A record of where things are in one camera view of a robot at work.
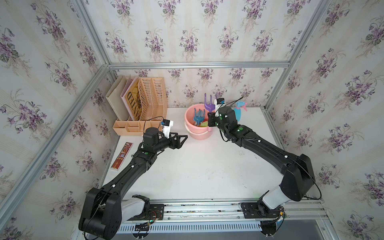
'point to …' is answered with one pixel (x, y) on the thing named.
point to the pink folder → (131, 81)
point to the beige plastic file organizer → (153, 104)
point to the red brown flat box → (122, 155)
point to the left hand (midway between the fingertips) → (183, 136)
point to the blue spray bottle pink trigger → (237, 110)
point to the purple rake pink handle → (210, 107)
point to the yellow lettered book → (132, 100)
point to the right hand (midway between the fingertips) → (210, 114)
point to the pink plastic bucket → (195, 131)
